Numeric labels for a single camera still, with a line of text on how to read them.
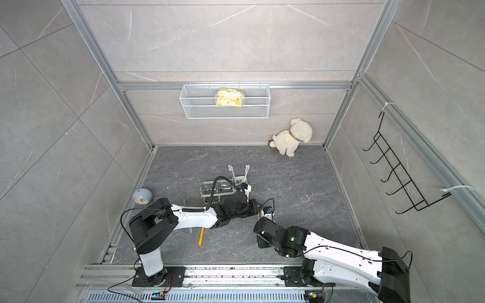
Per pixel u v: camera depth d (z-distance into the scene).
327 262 0.48
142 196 0.88
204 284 0.73
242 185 0.78
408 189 0.64
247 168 0.88
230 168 0.86
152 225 0.50
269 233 0.56
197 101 1.01
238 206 0.69
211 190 0.70
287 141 1.09
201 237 0.83
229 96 0.88
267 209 0.70
